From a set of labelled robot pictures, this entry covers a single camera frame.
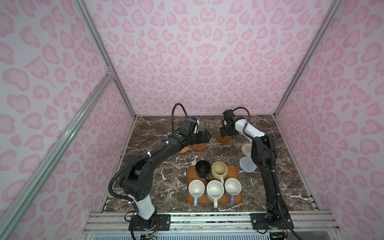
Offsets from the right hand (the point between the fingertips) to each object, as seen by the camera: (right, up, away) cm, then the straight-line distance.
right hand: (228, 131), depth 107 cm
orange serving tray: (0, -23, -17) cm, 29 cm away
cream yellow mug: (-9, -23, -17) cm, 30 cm away
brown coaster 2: (-3, -5, -2) cm, 7 cm away
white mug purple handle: (-2, -30, -24) cm, 38 cm away
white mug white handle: (-12, -32, -25) cm, 42 cm away
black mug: (-19, -21, -20) cm, 34 cm away
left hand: (-17, -1, -20) cm, 26 cm away
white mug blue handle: (-22, -31, -24) cm, 45 cm away
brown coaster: (-20, -10, -5) cm, 23 cm away
